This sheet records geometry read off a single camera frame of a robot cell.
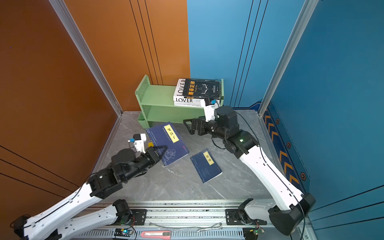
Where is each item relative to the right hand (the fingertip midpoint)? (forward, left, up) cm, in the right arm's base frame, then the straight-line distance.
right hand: (190, 120), depth 65 cm
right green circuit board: (-37, -28, -40) cm, 61 cm away
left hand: (-9, +9, -6) cm, 15 cm away
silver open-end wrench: (-35, -3, -39) cm, 53 cm away
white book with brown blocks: (+21, +2, -9) cm, 22 cm away
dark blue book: (-3, +12, -6) cm, 14 cm away
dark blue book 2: (-4, -7, -37) cm, 38 cm away
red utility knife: (-38, +13, -37) cm, 54 cm away
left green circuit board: (-36, +33, -39) cm, 63 cm away
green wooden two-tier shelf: (+24, +22, -11) cm, 34 cm away
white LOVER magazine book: (+24, +8, -4) cm, 25 cm away
